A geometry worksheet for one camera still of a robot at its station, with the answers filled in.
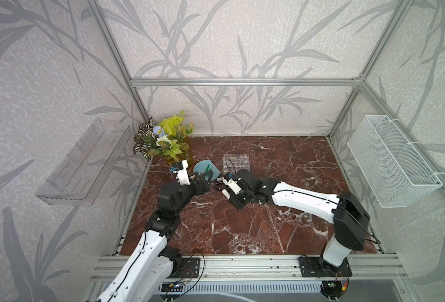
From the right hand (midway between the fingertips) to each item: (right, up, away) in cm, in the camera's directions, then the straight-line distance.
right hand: (230, 198), depth 82 cm
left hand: (-9, +12, -8) cm, 17 cm away
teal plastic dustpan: (-15, +13, +23) cm, 30 cm away
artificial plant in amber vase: (-30, +27, +8) cm, 41 cm away
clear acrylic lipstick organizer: (+1, +14, +23) cm, 27 cm away
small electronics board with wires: (-22, -31, -11) cm, 40 cm away
